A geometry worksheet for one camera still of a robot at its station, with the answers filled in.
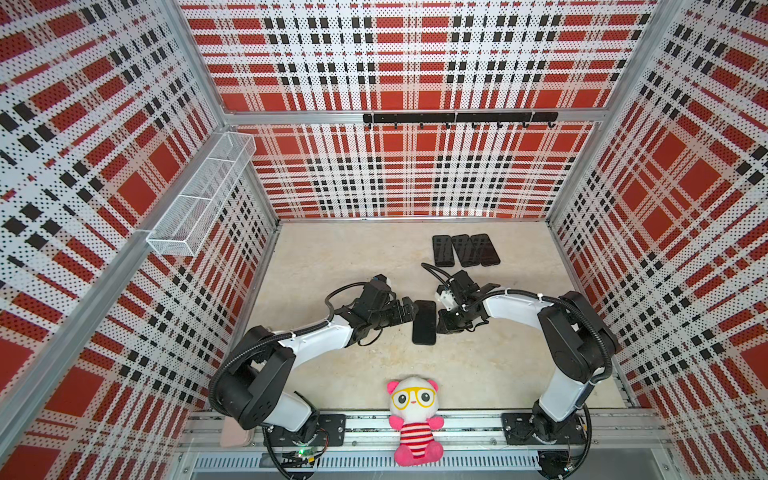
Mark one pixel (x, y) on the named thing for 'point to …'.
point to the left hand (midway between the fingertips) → (407, 316)
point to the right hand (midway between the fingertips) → (441, 331)
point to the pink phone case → (234, 435)
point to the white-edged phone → (485, 250)
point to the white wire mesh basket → (182, 229)
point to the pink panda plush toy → (415, 402)
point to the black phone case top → (424, 323)
